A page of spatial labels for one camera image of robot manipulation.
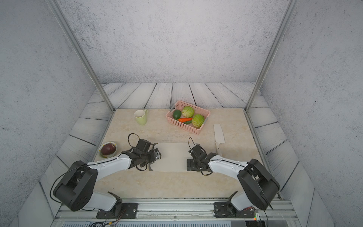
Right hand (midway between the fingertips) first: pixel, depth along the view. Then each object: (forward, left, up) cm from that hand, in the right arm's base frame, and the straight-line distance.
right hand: (194, 166), depth 88 cm
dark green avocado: (+42, +13, +2) cm, 44 cm away
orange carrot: (+37, +7, +2) cm, 37 cm away
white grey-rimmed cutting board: (+6, +13, 0) cm, 15 cm away
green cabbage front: (+32, -3, +6) cm, 33 cm away
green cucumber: (+34, +4, +1) cm, 35 cm away
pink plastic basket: (+26, +3, +5) cm, 27 cm away
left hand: (+5, +22, +2) cm, 23 cm away
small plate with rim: (+5, +56, +3) cm, 56 cm away
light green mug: (+34, +38, +9) cm, 52 cm away
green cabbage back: (+41, +4, +5) cm, 42 cm away
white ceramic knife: (+24, -19, -4) cm, 31 cm away
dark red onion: (+9, +55, +6) cm, 56 cm away
